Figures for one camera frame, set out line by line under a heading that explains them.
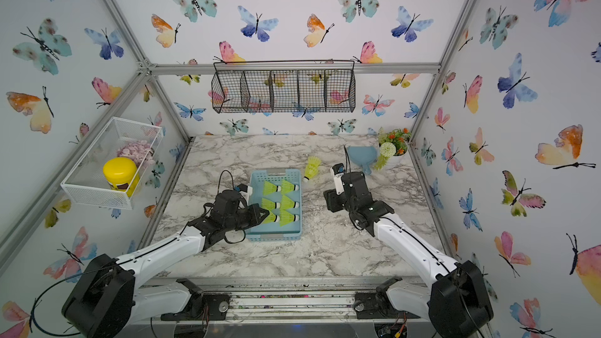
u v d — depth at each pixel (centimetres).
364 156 117
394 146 98
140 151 69
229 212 67
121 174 63
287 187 99
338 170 72
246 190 79
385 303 64
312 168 104
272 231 90
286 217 91
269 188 98
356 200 61
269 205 93
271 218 86
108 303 40
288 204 93
